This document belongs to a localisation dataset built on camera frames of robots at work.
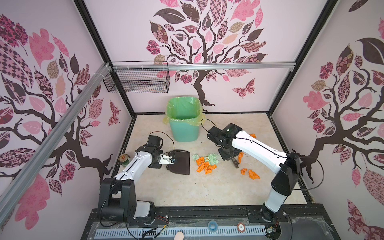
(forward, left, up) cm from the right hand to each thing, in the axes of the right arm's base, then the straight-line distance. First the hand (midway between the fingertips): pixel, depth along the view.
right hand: (230, 154), depth 79 cm
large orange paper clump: (0, +14, -14) cm, 20 cm away
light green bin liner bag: (+36, +26, -1) cm, 45 cm away
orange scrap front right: (-6, -15, -14) cm, 21 cm away
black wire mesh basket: (+47, +55, +19) cm, 75 cm away
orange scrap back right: (+24, -24, -16) cm, 37 cm away
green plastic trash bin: (+22, +27, -9) cm, 36 cm away
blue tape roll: (-31, +11, -15) cm, 36 cm away
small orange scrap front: (-4, -10, -14) cm, 18 cm away
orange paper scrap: (+3, +16, -14) cm, 22 cm away
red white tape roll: (-32, -3, -16) cm, 35 cm away
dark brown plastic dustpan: (+6, +29, -18) cm, 34 cm away
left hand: (+3, +43, -9) cm, 44 cm away
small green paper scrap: (+6, +19, -15) cm, 25 cm away
